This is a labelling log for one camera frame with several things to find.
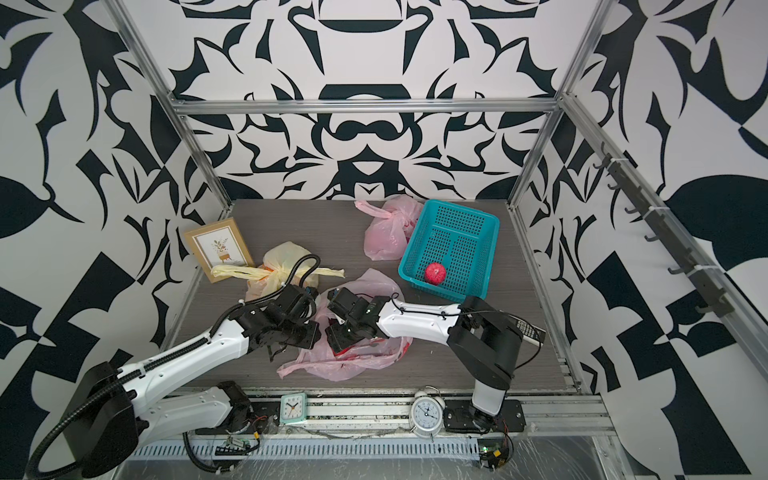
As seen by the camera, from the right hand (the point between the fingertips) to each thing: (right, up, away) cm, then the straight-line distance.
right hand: (334, 334), depth 83 cm
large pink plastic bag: (-2, -4, -9) cm, 10 cm away
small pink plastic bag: (+15, +27, +13) cm, 33 cm away
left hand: (-5, +2, -1) cm, 5 cm away
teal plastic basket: (+36, +22, +22) cm, 48 cm away
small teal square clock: (-9, -15, -9) cm, 20 cm away
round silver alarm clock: (+24, -14, -12) cm, 30 cm away
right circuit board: (+39, -24, -12) cm, 47 cm away
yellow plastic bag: (-17, +19, +6) cm, 26 cm away
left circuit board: (-20, -20, -16) cm, 32 cm away
